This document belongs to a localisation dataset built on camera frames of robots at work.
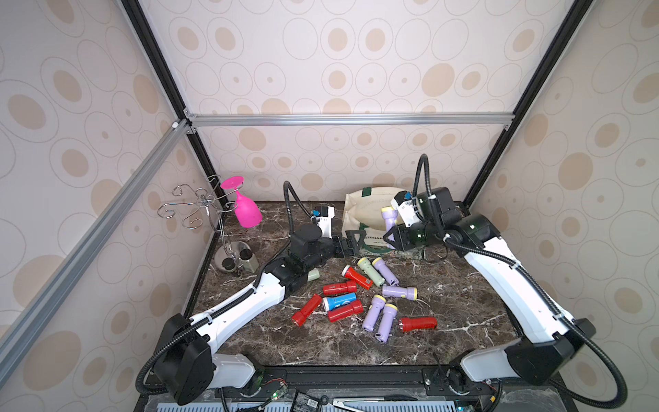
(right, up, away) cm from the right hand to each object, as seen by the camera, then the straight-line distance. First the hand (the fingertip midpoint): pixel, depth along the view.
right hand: (399, 233), depth 73 cm
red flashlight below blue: (-12, -25, +12) cm, 30 cm away
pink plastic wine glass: (-48, +6, +12) cm, 50 cm away
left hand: (-11, 0, -2) cm, 11 cm away
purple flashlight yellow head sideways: (+7, -21, +15) cm, 27 cm away
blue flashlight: (-21, -24, +12) cm, 34 cm away
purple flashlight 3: (-2, -30, +9) cm, 31 cm away
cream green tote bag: (-8, +7, +24) cm, 26 cm away
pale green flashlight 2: (-7, -12, +22) cm, 27 cm away
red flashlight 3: (-30, -28, +10) cm, 42 cm away
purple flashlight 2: (-4, -24, +12) cm, 27 cm away
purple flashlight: (-1, -13, +22) cm, 25 cm away
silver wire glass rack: (-57, -9, +18) cm, 60 cm away
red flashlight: (-13, -15, +20) cm, 28 cm away
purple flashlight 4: (-4, +5, -5) cm, 8 cm away
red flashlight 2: (-16, -20, +16) cm, 30 cm away
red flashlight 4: (+4, -29, +8) cm, 31 cm away
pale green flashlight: (-27, -16, +21) cm, 37 cm away
